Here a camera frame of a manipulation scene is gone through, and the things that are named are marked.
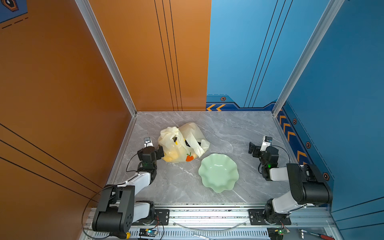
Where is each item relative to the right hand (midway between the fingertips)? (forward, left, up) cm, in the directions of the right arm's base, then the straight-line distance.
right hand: (257, 143), depth 94 cm
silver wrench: (-47, +36, -7) cm, 59 cm away
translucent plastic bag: (-9, +45, +14) cm, 47 cm away
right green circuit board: (-45, -1, -7) cm, 45 cm away
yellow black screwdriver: (-46, +69, -4) cm, 84 cm away
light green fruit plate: (-16, +25, -7) cm, 30 cm away
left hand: (-3, +66, +4) cm, 66 cm away
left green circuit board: (-45, +62, -7) cm, 77 cm away
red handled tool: (-46, -18, -6) cm, 50 cm away
